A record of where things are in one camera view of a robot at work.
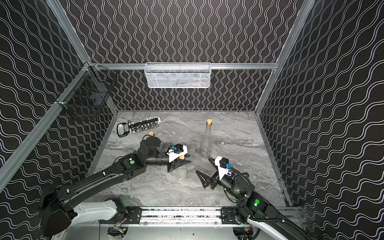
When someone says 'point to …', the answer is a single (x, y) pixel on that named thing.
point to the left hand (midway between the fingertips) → (192, 161)
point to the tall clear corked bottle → (206, 141)
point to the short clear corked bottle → (181, 162)
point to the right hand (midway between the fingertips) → (204, 164)
